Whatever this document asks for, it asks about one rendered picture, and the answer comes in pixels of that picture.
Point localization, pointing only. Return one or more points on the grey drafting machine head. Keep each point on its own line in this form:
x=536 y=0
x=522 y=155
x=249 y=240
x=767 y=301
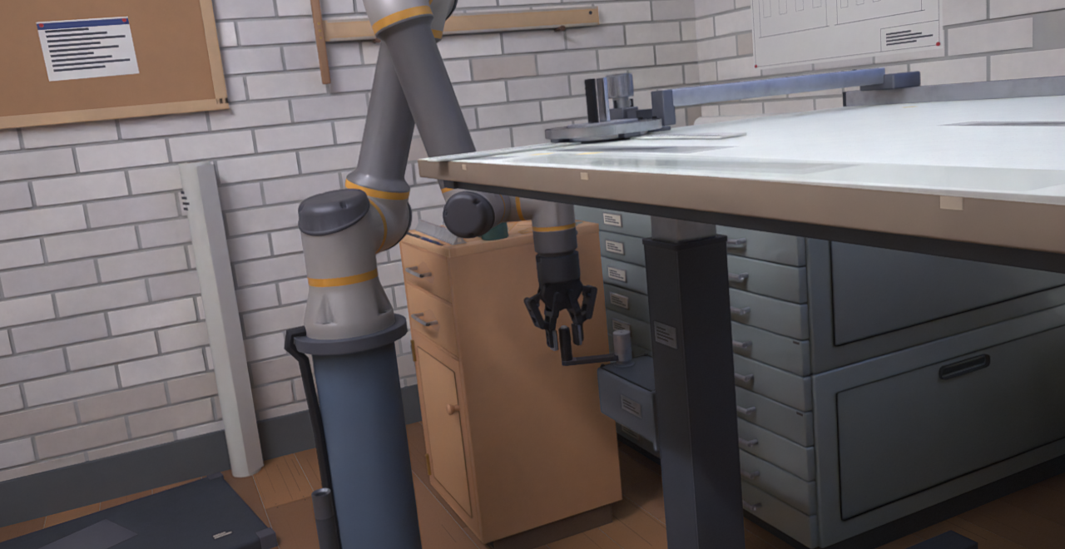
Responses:
x=611 y=112

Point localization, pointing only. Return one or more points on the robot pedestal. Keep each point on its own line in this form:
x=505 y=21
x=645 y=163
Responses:
x=366 y=441

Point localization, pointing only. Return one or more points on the grey flat file cabinet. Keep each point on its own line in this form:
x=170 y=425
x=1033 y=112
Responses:
x=707 y=349

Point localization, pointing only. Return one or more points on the white wall drawing sheet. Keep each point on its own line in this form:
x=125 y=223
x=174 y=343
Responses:
x=844 y=4

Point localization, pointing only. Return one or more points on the grey rail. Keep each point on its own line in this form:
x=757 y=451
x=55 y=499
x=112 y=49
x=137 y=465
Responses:
x=957 y=90

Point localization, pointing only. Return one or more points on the dark floor mat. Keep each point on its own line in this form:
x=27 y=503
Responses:
x=150 y=520

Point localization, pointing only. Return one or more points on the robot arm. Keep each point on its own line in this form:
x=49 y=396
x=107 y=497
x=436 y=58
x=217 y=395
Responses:
x=389 y=158

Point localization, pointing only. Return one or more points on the cork notice board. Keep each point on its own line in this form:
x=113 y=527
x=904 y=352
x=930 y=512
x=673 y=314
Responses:
x=104 y=33

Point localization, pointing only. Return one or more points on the wooden cabinet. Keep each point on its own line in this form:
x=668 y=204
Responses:
x=507 y=383

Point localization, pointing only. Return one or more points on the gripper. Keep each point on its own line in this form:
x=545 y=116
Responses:
x=558 y=270

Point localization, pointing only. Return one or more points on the grey drawer cabinet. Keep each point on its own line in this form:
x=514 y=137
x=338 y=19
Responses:
x=940 y=383

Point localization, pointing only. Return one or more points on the wooden T-square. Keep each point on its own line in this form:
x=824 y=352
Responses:
x=466 y=25

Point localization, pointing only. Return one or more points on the drafting table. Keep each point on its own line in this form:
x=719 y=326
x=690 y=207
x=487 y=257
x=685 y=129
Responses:
x=749 y=191

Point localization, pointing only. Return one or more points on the black crank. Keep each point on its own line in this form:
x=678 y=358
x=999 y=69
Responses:
x=595 y=349

